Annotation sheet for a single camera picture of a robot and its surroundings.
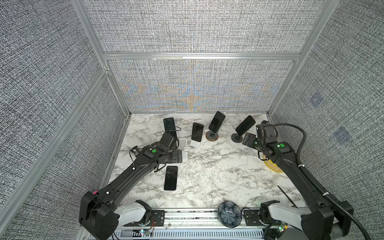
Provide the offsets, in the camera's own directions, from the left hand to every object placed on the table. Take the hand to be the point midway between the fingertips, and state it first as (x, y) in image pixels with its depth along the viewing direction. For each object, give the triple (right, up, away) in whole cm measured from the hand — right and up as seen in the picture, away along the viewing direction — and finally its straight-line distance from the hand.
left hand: (174, 156), depth 80 cm
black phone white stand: (+13, +12, +30) cm, 35 cm away
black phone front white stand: (-3, -15, +6) cm, 16 cm away
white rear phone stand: (+12, +5, +21) cm, 25 cm away
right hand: (+42, +10, +1) cm, 43 cm away
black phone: (-4, +16, +13) cm, 21 cm away
